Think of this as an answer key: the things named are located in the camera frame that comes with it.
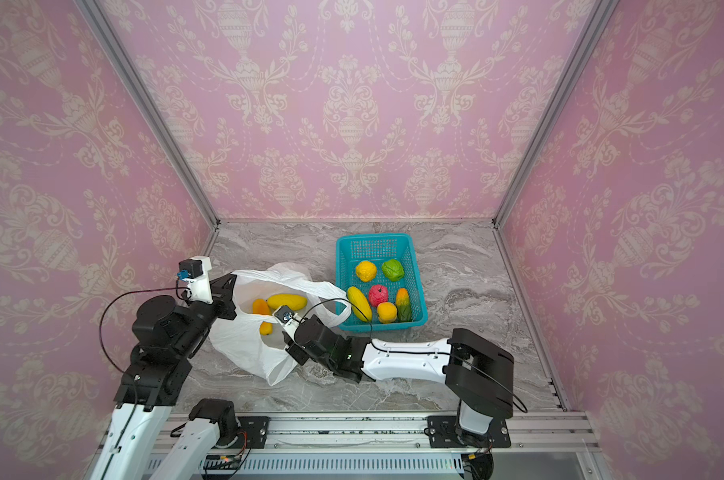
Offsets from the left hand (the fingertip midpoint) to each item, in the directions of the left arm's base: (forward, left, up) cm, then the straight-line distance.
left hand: (236, 276), depth 67 cm
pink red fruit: (+12, -33, -26) cm, 43 cm away
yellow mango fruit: (+9, -7, -28) cm, 30 cm away
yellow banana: (+7, +4, -28) cm, 29 cm away
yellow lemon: (+7, -28, -27) cm, 39 cm away
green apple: (+21, -38, -25) cm, 50 cm away
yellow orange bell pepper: (+5, -36, -25) cm, 44 cm away
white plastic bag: (-8, +2, -16) cm, 18 cm away
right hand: (-5, -10, -16) cm, 19 cm away
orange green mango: (+8, -41, -26) cm, 49 cm away
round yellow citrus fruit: (+20, -29, -25) cm, 43 cm away
